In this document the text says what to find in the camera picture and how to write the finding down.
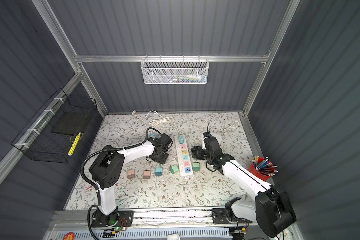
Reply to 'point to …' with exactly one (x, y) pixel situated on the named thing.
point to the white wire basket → (172, 71)
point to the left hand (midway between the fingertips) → (162, 159)
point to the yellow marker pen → (74, 144)
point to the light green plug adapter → (196, 166)
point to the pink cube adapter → (146, 174)
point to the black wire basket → (53, 133)
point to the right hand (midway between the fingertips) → (198, 150)
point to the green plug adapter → (174, 169)
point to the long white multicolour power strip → (183, 158)
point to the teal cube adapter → (158, 171)
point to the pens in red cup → (264, 166)
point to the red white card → (87, 186)
